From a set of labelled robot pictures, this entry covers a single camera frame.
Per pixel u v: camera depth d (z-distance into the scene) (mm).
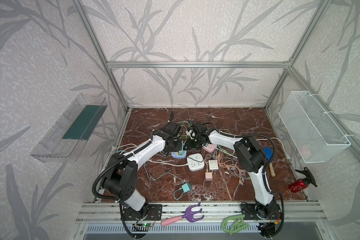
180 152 889
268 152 966
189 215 728
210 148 953
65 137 644
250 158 550
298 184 756
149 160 912
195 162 886
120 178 441
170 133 689
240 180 840
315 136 624
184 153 919
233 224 707
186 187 793
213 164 870
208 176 838
